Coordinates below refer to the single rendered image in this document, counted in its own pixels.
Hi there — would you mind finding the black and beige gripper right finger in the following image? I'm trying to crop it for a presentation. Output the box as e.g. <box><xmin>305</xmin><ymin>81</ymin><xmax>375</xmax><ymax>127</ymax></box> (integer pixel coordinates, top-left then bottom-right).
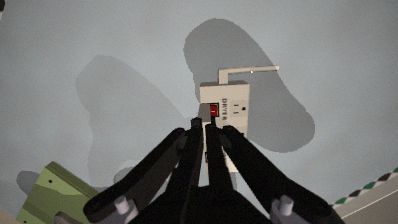
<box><xmin>204</xmin><ymin>103</ymin><xmax>332</xmax><ymax>224</ymax></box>

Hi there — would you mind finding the beige power strip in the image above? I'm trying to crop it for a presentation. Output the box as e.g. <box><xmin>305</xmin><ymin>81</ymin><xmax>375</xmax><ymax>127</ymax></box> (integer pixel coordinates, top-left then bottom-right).
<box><xmin>200</xmin><ymin>66</ymin><xmax>279</xmax><ymax>172</ymax></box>

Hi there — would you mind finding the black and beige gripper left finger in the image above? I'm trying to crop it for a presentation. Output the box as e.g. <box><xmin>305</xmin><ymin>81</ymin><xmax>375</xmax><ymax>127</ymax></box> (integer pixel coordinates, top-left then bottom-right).
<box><xmin>83</xmin><ymin>104</ymin><xmax>205</xmax><ymax>224</ymax></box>

